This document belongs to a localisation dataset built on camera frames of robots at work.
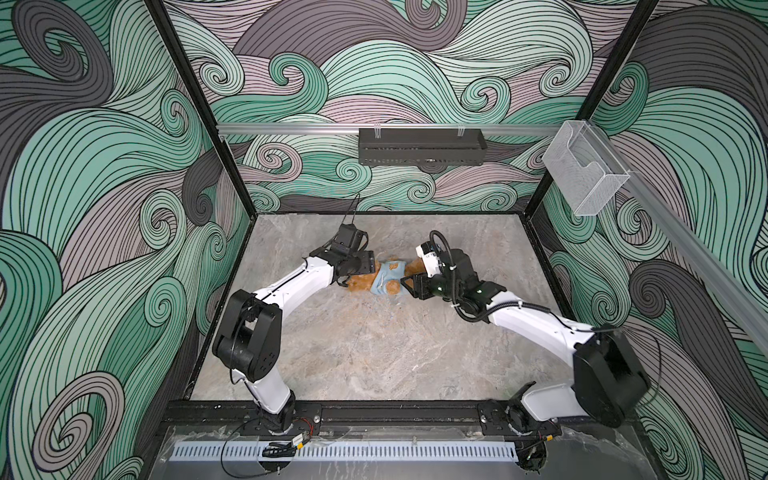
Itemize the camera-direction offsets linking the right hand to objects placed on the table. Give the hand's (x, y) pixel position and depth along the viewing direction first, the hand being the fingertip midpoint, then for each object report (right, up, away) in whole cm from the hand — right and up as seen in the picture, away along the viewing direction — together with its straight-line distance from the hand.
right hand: (408, 279), depth 83 cm
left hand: (-12, +5, +8) cm, 16 cm away
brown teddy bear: (-13, -3, +9) cm, 16 cm away
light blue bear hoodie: (-4, -1, +7) cm, 8 cm away
